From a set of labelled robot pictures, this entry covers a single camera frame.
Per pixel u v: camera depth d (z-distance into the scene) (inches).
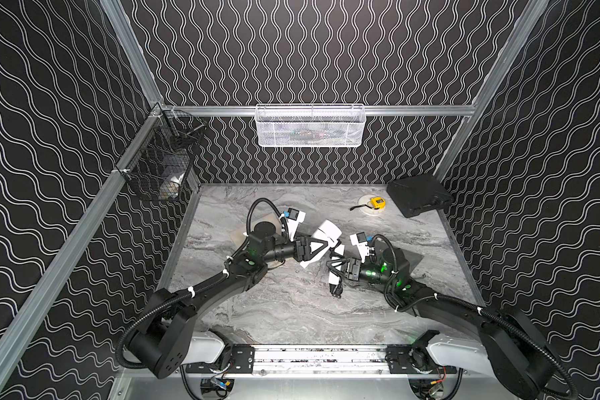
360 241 28.9
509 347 16.7
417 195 42.8
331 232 28.8
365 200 44.9
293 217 27.5
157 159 36.2
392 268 24.0
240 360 29.7
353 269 27.5
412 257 36.1
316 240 28.0
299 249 26.6
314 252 27.7
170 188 32.8
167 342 16.4
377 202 43.3
